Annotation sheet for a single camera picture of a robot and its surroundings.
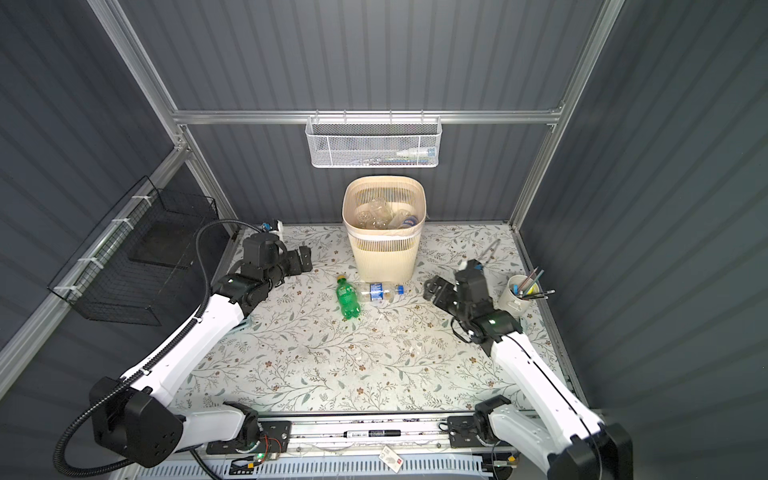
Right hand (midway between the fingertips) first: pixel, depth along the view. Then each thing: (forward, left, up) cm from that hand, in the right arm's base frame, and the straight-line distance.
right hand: (437, 290), depth 80 cm
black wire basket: (+4, +75, +13) cm, 76 cm away
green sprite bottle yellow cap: (+8, +27, -15) cm, 32 cm away
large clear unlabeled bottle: (+32, +19, -1) cm, 37 cm away
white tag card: (-36, +13, -16) cm, 42 cm away
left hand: (+8, +39, +7) cm, 40 cm away
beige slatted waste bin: (+15, +13, -2) cm, 20 cm away
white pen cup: (+3, -24, -8) cm, 25 cm away
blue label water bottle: (+8, +16, -13) cm, 23 cm away
